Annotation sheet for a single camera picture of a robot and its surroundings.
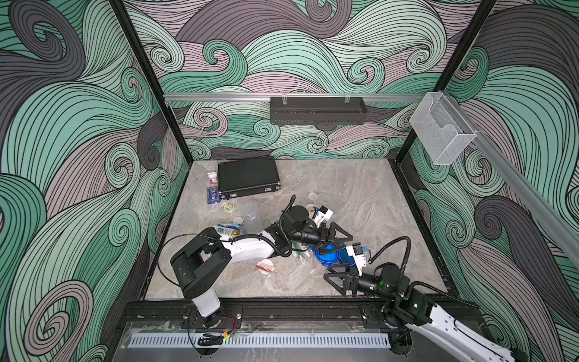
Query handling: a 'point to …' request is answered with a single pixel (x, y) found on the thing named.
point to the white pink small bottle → (213, 180)
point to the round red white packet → (265, 266)
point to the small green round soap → (228, 207)
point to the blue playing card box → (212, 195)
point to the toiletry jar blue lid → (252, 219)
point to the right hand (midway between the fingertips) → (326, 278)
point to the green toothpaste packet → (297, 246)
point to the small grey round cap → (238, 220)
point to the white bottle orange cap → (230, 231)
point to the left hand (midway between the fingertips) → (347, 246)
